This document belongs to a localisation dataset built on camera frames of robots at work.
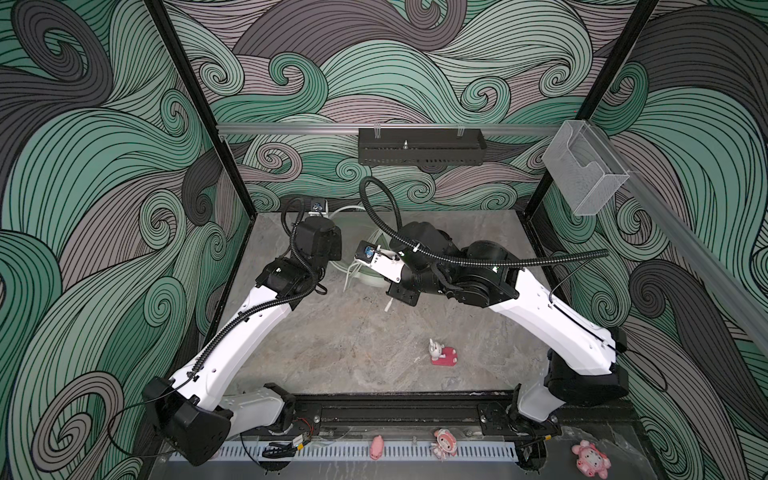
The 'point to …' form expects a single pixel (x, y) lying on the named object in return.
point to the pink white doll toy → (445, 444)
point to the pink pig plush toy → (590, 460)
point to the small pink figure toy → (377, 447)
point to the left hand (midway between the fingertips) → (327, 228)
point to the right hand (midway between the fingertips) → (387, 269)
